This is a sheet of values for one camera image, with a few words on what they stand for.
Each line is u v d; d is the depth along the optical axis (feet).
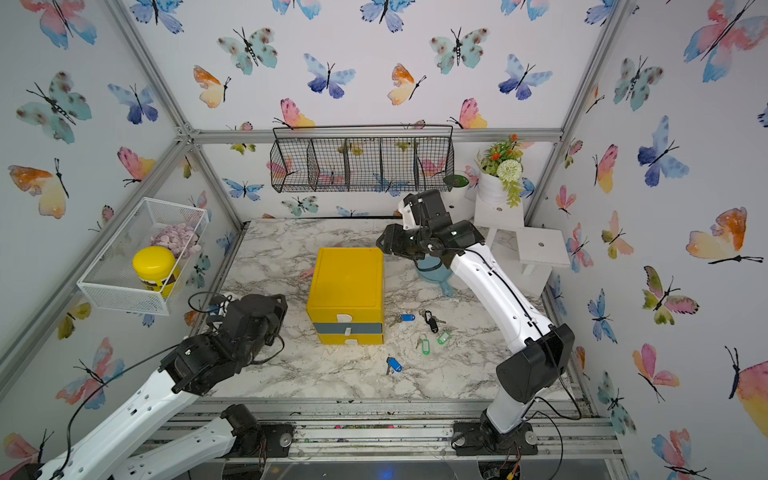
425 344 2.98
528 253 3.02
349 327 2.64
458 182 3.41
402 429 2.53
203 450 1.87
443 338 2.99
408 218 2.23
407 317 3.16
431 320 3.13
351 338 2.83
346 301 2.57
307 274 3.48
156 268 2.08
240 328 1.59
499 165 2.76
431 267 1.99
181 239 2.28
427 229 1.85
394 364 2.84
